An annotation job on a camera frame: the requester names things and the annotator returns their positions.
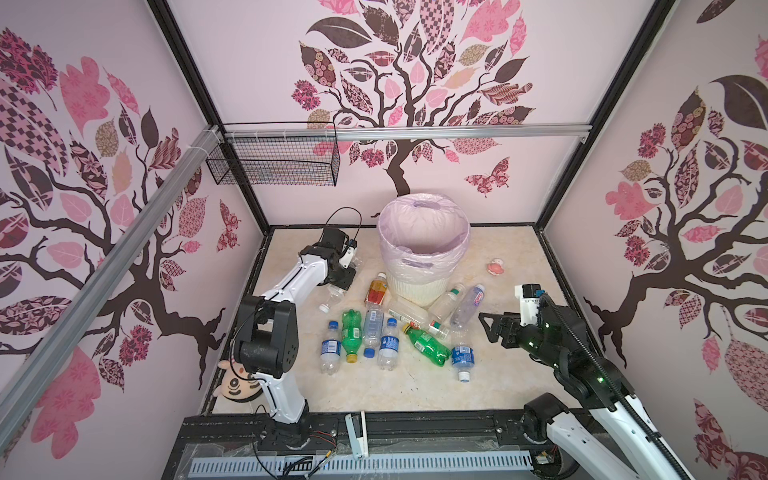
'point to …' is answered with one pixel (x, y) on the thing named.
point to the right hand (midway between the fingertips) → (492, 313)
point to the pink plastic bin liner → (423, 238)
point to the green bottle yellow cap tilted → (428, 345)
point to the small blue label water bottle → (389, 346)
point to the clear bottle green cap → (445, 304)
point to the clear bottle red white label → (334, 295)
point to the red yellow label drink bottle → (376, 292)
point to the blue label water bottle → (330, 349)
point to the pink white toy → (495, 267)
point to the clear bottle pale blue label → (372, 328)
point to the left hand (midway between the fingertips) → (341, 282)
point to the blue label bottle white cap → (463, 359)
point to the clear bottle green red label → (409, 314)
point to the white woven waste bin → (421, 294)
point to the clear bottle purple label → (468, 306)
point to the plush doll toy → (237, 383)
